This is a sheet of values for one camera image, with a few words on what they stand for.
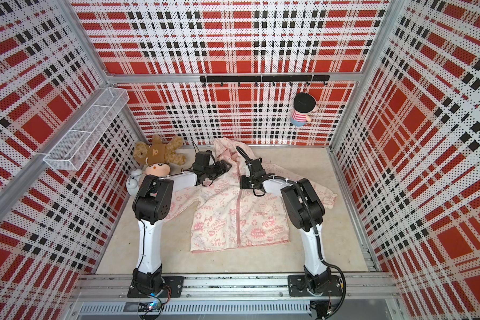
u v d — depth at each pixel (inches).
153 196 24.6
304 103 36.1
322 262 24.2
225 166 38.5
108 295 29.4
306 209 21.5
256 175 32.1
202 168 34.0
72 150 27.5
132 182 35.7
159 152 42.7
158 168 39.9
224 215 35.8
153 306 27.3
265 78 35.2
